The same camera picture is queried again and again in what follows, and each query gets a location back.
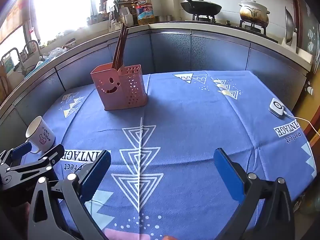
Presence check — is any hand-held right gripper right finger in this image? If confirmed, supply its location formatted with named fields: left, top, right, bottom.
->
left=213, top=147, right=296, bottom=240

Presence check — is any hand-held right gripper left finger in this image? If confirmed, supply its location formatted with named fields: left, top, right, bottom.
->
left=27, top=150, right=112, bottom=240

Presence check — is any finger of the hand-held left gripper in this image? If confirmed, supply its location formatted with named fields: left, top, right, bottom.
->
left=4, top=144, right=66, bottom=181
left=0, top=142, right=33, bottom=167

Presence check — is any pink plastic utensil holder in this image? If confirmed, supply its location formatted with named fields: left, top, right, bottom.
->
left=90, top=64, right=148, bottom=111

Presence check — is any white mug with pink print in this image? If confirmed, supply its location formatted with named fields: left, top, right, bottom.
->
left=25, top=116, right=56, bottom=155

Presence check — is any blue printed tablecloth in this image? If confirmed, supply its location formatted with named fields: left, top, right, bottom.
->
left=41, top=70, right=318, bottom=240

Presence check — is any wooden cutting board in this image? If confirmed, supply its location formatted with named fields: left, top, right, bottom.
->
left=0, top=65, right=9, bottom=101

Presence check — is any white round device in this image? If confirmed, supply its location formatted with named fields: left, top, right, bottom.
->
left=268, top=97, right=288, bottom=118

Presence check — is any blue plastic tray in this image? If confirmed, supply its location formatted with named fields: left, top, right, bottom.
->
left=34, top=59, right=52, bottom=70

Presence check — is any steel kitchen faucet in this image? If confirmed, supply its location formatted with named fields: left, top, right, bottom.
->
left=23, top=40, right=42, bottom=62
left=1, top=47, right=22, bottom=72

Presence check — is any clear plastic bag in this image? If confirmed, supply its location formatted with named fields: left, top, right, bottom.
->
left=46, top=47, right=68, bottom=59

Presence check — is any blue kitchen counter cabinet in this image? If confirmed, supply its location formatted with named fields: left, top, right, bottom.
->
left=0, top=22, right=313, bottom=140

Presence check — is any dark brown chopstick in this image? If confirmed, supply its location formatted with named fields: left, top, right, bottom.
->
left=111, top=23, right=125, bottom=69
left=115, top=25, right=127, bottom=70
left=117, top=28, right=129, bottom=72

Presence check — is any printed window blind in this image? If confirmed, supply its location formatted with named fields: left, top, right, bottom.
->
left=0, top=0, right=35, bottom=44

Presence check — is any black gas stove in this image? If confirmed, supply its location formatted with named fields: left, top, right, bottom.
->
left=192, top=14, right=279, bottom=44

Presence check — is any white plastic jug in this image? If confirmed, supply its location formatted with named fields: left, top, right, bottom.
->
left=119, top=7, right=134, bottom=27

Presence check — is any steel pan lid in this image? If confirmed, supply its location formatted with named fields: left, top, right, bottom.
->
left=284, top=6, right=299, bottom=47

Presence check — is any white ceramic casserole pot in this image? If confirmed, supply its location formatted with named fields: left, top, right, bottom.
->
left=238, top=0, right=271, bottom=28

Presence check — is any black wok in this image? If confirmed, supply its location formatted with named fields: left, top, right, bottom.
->
left=179, top=0, right=222, bottom=16

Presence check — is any yellow cooking oil bottle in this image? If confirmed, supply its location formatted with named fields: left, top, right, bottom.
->
left=136, top=0, right=153, bottom=26

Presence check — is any dark wok lid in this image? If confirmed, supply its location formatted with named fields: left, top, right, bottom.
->
left=186, top=0, right=218, bottom=6

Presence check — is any glass door with fish stickers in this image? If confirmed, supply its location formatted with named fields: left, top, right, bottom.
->
left=291, top=0, right=320, bottom=63

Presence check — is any white cable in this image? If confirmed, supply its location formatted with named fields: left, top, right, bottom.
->
left=285, top=113, right=320, bottom=131

